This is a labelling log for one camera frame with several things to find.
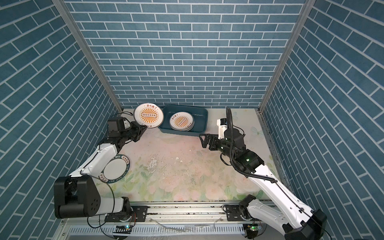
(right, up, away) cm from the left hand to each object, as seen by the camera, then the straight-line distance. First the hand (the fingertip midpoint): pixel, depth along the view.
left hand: (148, 124), depth 85 cm
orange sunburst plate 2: (-1, +6, +7) cm, 9 cm away
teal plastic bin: (+31, +4, +26) cm, 41 cm away
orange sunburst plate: (+17, +2, +24) cm, 29 cm away
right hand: (+32, -4, -13) cm, 35 cm away
